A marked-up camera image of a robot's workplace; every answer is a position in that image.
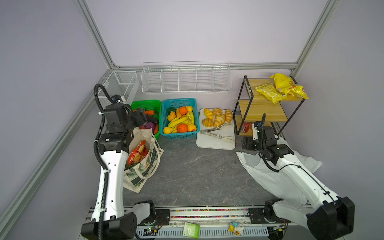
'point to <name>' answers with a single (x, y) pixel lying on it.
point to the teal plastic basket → (167, 103)
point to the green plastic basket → (149, 105)
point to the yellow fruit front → (167, 130)
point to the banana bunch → (189, 119)
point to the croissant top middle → (217, 111)
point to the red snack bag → (138, 154)
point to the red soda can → (245, 127)
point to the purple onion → (149, 125)
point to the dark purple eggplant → (151, 119)
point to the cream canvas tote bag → (135, 175)
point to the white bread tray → (222, 137)
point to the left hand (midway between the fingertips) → (137, 114)
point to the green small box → (191, 230)
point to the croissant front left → (207, 122)
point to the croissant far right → (228, 115)
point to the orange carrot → (150, 112)
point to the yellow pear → (172, 115)
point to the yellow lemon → (189, 108)
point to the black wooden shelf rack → (252, 104)
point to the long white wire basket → (186, 77)
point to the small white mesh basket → (125, 83)
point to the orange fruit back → (183, 110)
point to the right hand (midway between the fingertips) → (249, 140)
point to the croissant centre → (220, 119)
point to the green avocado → (171, 109)
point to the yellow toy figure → (237, 229)
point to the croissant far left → (208, 114)
